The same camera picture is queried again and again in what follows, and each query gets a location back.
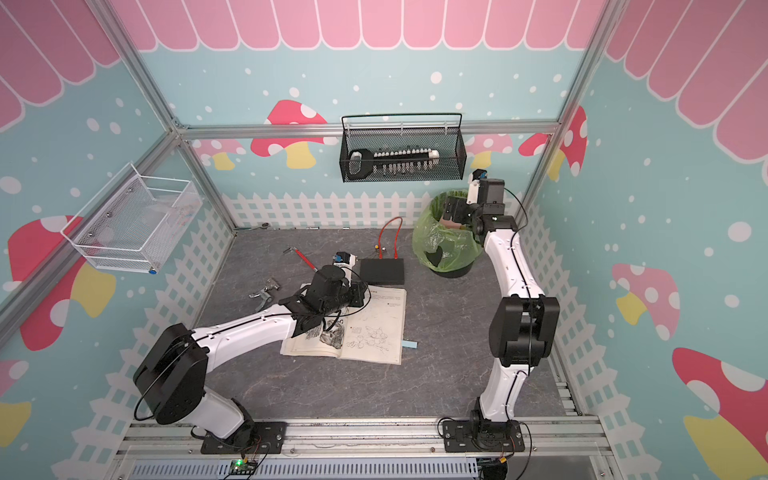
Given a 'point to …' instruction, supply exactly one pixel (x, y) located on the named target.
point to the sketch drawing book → (373, 333)
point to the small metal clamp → (265, 294)
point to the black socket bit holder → (362, 163)
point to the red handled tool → (303, 256)
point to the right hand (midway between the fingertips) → (458, 202)
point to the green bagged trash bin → (447, 251)
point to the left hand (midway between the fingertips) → (368, 289)
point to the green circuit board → (242, 467)
